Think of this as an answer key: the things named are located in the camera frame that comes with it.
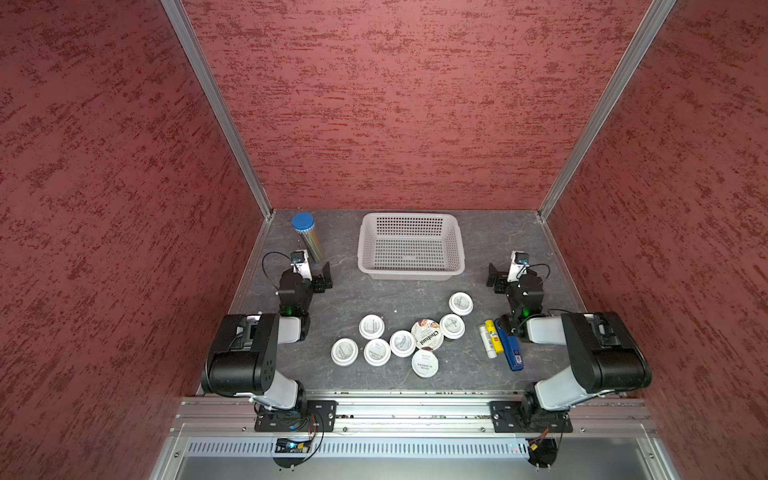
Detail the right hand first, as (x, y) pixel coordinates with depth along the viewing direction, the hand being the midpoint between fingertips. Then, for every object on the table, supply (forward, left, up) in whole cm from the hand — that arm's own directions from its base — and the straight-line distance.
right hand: (504, 267), depth 94 cm
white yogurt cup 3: (-23, +34, -2) cm, 41 cm away
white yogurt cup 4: (-25, +41, -1) cm, 48 cm away
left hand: (+1, +61, +2) cm, 61 cm away
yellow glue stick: (-20, +6, -7) cm, 22 cm away
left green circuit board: (-45, +62, -8) cm, 77 cm away
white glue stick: (-22, +9, -7) cm, 25 cm away
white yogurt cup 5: (-25, +50, -1) cm, 56 cm away
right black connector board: (-48, +1, -9) cm, 49 cm away
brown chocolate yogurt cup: (-20, +27, -3) cm, 34 cm away
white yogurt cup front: (-28, +28, -2) cm, 40 cm away
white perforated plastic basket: (+16, +29, -8) cm, 34 cm away
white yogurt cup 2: (-18, +43, -1) cm, 46 cm away
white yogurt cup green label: (-19, +19, -1) cm, 27 cm away
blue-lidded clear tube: (+9, +63, +14) cm, 65 cm away
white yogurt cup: (-12, +16, -2) cm, 20 cm away
